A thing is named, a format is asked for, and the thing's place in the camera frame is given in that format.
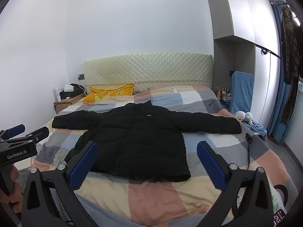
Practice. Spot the white packet green print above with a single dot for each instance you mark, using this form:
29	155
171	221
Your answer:
277	203

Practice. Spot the white spray bottle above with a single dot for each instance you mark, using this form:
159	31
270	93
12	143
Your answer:
57	94

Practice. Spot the person's left hand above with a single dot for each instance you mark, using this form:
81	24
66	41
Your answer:
14	197

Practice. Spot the white plush toy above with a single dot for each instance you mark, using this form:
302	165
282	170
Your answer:
239	115

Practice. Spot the blue denim garment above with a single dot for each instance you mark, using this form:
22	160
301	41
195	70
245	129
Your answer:
258	128

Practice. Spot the grey wall socket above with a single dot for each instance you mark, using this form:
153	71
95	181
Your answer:
81	76

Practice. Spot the wooden nightstand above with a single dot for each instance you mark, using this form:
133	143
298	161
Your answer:
65	104

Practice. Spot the blue curtain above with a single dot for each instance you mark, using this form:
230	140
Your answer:
277	75

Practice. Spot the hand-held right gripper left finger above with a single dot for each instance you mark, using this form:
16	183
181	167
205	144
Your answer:
82	167

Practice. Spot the black bag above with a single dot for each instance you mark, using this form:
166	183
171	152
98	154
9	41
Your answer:
75	92

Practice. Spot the brown patterned hanging garment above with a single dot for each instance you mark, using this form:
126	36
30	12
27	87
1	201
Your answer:
290	52

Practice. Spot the checkered pastel blanket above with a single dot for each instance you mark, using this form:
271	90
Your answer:
165	201

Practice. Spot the black wardrobe rail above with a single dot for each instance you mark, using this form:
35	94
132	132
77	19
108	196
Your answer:
267	50

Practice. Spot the row of cosmetic bottles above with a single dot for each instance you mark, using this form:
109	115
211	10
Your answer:
224	93

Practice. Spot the yellow pillow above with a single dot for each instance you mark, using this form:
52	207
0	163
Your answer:
99	96

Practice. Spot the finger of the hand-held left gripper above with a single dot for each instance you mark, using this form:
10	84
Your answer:
14	130
39	133

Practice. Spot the grey white wardrobe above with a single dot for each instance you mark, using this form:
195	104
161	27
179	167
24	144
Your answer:
243	11

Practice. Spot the grey blue plush toy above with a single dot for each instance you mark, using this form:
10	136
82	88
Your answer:
248	117

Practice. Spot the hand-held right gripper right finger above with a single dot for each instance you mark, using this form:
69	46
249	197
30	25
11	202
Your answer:
210	167

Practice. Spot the cream quilted headboard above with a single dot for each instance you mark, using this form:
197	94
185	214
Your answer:
146	71

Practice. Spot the blue quilted cloth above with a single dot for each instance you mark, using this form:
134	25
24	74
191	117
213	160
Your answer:
242	92

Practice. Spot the black wall socket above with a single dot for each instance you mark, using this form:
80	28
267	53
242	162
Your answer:
231	73

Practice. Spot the tissue box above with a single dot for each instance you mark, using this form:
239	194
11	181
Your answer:
69	88

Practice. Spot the floral patterned pillow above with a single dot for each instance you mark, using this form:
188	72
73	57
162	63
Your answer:
141	91

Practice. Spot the black puffer jacket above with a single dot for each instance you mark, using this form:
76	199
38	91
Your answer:
146	137

